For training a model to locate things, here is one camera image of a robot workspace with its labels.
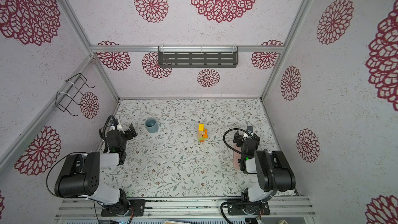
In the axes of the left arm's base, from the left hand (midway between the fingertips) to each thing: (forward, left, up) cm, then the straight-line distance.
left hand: (124, 129), depth 93 cm
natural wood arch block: (-3, -46, -2) cm, 46 cm away
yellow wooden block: (-2, -46, +4) cm, 46 cm away
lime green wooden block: (-4, -46, -6) cm, 47 cm away
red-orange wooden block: (-4, -47, -9) cm, 48 cm away
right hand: (-3, -73, 0) cm, 74 cm away
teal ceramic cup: (+6, -14, -5) cm, 16 cm away
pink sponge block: (-15, -67, -7) cm, 69 cm away
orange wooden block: (-3, -49, -4) cm, 49 cm away
